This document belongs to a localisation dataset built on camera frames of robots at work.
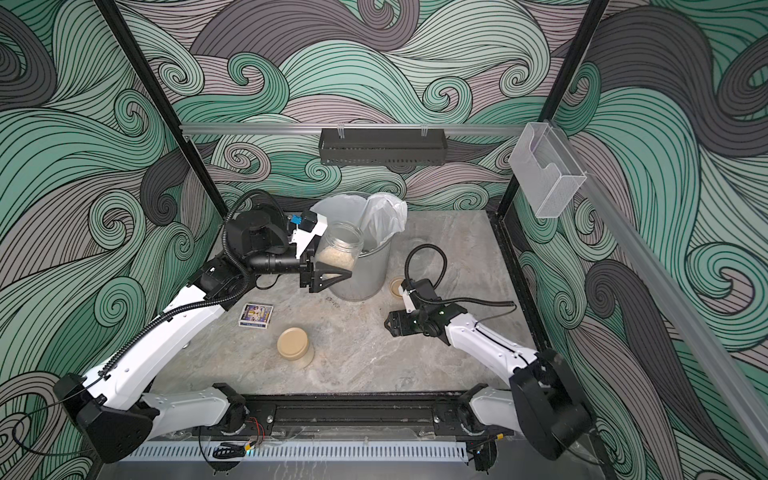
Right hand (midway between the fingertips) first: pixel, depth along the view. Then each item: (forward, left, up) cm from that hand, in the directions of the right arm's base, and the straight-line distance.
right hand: (396, 323), depth 85 cm
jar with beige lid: (-9, +27, +7) cm, 29 cm away
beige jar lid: (+15, 0, -5) cm, 15 cm away
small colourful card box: (+4, +43, -2) cm, 43 cm away
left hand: (0, +12, +33) cm, 35 cm away
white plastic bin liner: (+26, +4, +19) cm, 32 cm away
